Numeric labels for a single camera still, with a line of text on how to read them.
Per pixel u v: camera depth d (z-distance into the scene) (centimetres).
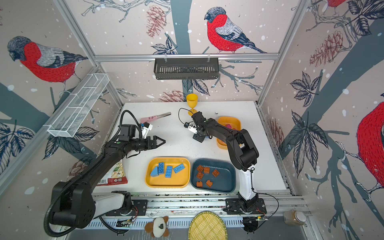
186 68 106
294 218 63
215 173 83
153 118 109
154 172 84
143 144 72
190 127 88
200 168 86
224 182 80
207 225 68
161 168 85
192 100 103
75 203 40
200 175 84
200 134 83
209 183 79
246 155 52
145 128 77
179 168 86
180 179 83
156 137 74
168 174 83
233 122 104
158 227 66
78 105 78
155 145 72
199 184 78
